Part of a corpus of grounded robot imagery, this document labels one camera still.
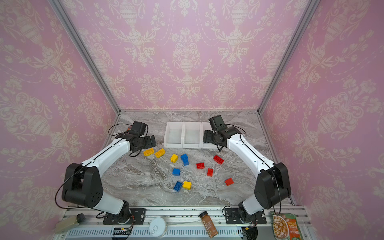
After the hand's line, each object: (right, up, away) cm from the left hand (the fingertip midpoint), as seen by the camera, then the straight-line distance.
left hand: (149, 144), depth 90 cm
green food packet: (+71, -37, -19) cm, 82 cm away
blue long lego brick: (+22, -12, +1) cm, 25 cm away
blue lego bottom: (+18, -23, -7) cm, 30 cm away
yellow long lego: (+5, -6, +5) cm, 10 cm away
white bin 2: (+25, +5, +13) cm, 29 cm away
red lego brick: (+31, -13, 0) cm, 34 cm away
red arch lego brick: (+42, -10, +2) cm, 43 cm away
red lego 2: (+47, -21, -5) cm, 52 cm away
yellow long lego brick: (-2, -6, +5) cm, 8 cm away
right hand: (+37, +4, -4) cm, 38 cm away
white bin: (+12, +2, +13) cm, 18 cm away
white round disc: (+11, -34, -23) cm, 43 cm away
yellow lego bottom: (+23, -22, -8) cm, 33 cm away
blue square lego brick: (+21, -9, +5) cm, 23 cm away
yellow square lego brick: (+15, -9, +2) cm, 17 cm away
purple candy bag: (-20, +9, +19) cm, 29 cm away
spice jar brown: (+34, -34, -21) cm, 53 cm away
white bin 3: (+35, +11, +14) cm, 39 cm away
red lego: (+37, -16, -3) cm, 40 cm away
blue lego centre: (+16, -17, 0) cm, 23 cm away
